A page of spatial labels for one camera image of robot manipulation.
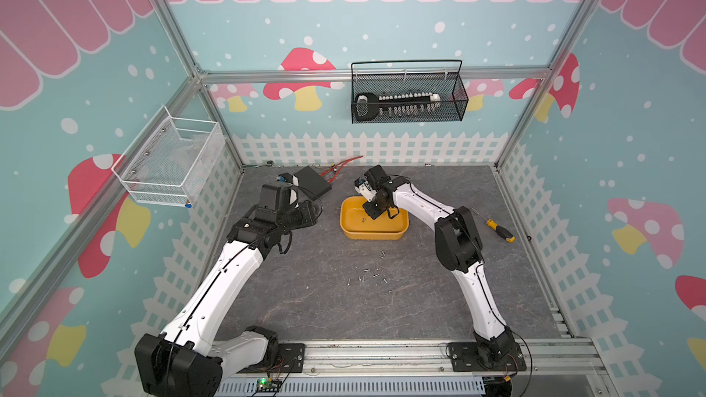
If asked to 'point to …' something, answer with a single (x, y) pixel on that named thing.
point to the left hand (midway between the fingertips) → (312, 213)
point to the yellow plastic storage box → (357, 223)
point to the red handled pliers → (338, 166)
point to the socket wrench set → (370, 107)
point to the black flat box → (312, 183)
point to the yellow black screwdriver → (499, 230)
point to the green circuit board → (264, 383)
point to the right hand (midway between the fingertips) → (372, 207)
